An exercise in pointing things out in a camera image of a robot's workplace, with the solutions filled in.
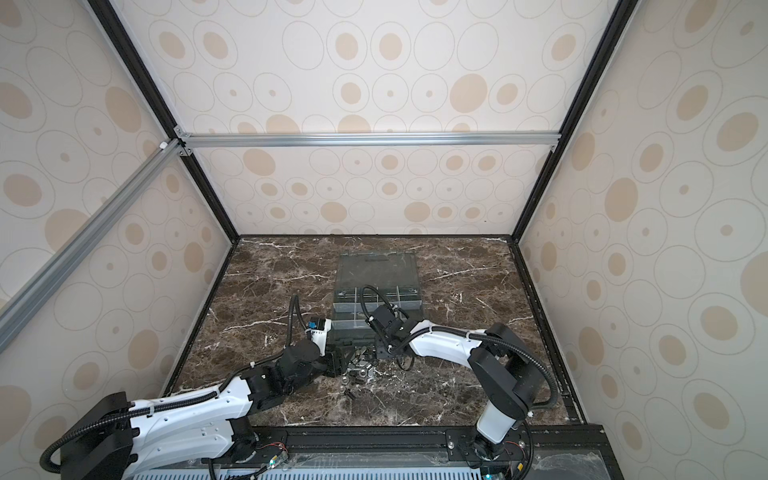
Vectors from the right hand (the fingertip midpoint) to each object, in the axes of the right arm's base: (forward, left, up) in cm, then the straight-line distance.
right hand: (386, 347), depth 89 cm
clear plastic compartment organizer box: (+29, -3, -1) cm, 29 cm away
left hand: (-5, +8, +10) cm, 13 cm away
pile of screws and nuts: (-7, +7, 0) cm, 10 cm away
